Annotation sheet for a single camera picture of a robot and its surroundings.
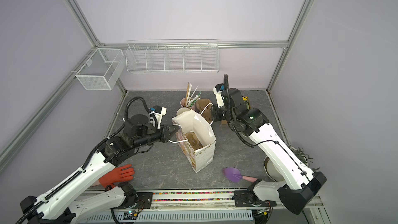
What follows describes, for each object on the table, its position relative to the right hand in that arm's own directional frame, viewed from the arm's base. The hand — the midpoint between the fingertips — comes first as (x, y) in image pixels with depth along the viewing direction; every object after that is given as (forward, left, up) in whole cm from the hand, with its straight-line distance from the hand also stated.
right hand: (212, 108), depth 70 cm
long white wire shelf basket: (+44, +25, -1) cm, 51 cm away
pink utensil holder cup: (+22, +19, -23) cm, 37 cm away
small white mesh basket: (+34, +70, -5) cm, 78 cm away
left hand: (-10, +15, -3) cm, 18 cm away
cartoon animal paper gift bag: (-17, +6, -15) cm, 24 cm away
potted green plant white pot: (-22, -27, -19) cm, 40 cm away
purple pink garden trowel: (-20, -12, -32) cm, 40 cm away
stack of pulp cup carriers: (+28, +7, -30) cm, 42 cm away
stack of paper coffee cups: (+3, +13, -7) cm, 15 cm away
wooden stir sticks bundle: (+14, +12, -10) cm, 21 cm away
